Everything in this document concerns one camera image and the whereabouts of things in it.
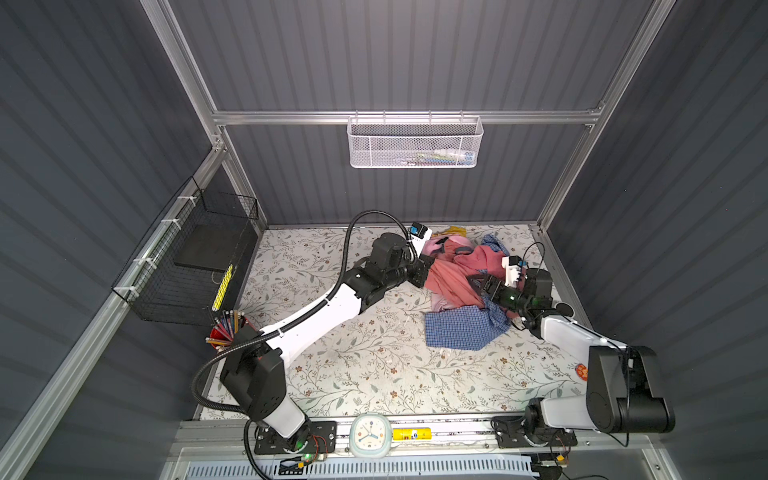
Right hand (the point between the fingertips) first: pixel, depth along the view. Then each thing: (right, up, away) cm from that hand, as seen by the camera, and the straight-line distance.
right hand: (482, 285), depth 89 cm
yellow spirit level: (-22, -35, -17) cm, 45 cm away
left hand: (-17, +9, -12) cm, 22 cm away
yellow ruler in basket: (-67, +1, -20) cm, 70 cm away
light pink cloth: (-12, +11, +16) cm, 23 cm away
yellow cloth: (-3, +19, +30) cm, 35 cm away
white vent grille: (-1, -42, -18) cm, 46 cm away
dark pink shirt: (-13, +3, -9) cm, 16 cm away
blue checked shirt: (-5, -12, -2) cm, 14 cm away
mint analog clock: (-33, -35, -18) cm, 51 cm away
